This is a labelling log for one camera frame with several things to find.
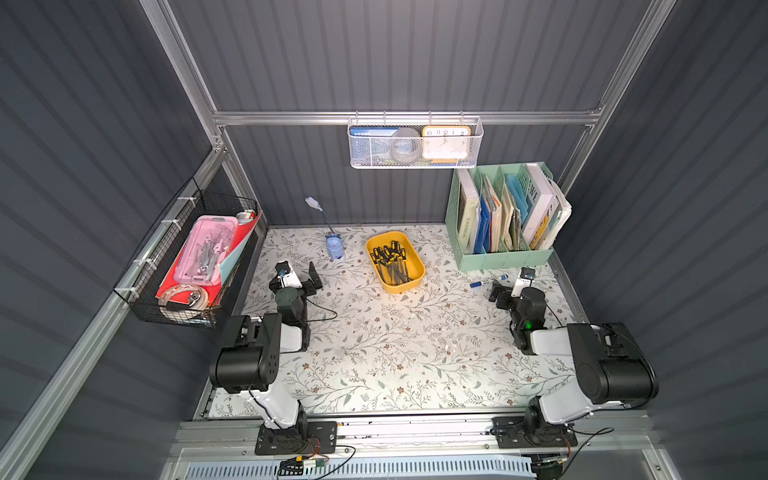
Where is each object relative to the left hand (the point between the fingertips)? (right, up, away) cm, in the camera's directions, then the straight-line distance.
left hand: (293, 266), depth 90 cm
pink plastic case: (-16, +5, -17) cm, 24 cm away
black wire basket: (-16, -8, -23) cm, 29 cm away
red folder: (-9, +12, -11) cm, 19 cm away
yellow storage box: (+31, +2, +18) cm, 36 cm away
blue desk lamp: (+9, +8, +16) cm, 20 cm away
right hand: (+70, -5, +3) cm, 70 cm away
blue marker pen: (+61, -6, +12) cm, 62 cm away
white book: (+79, +19, +6) cm, 81 cm away
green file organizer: (+66, +16, +6) cm, 68 cm away
